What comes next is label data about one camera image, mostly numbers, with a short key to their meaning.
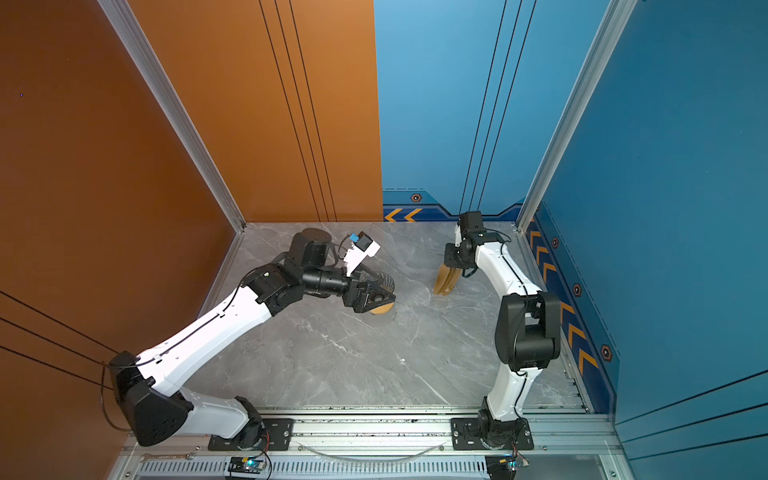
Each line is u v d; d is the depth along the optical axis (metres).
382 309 0.60
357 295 0.59
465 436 0.72
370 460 0.71
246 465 0.71
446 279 0.95
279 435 0.74
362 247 0.59
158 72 0.79
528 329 0.49
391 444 0.73
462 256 0.71
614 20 0.70
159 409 0.42
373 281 0.69
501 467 0.70
